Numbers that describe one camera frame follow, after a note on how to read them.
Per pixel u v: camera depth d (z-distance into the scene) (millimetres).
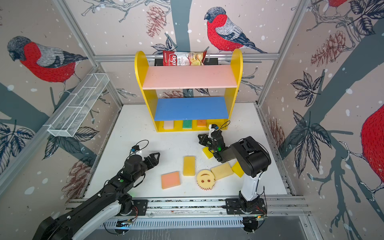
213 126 886
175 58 858
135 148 753
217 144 757
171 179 815
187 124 1049
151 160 754
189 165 883
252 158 515
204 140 856
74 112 752
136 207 728
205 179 801
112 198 556
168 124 1039
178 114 951
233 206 731
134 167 635
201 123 1070
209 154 888
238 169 844
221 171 839
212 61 907
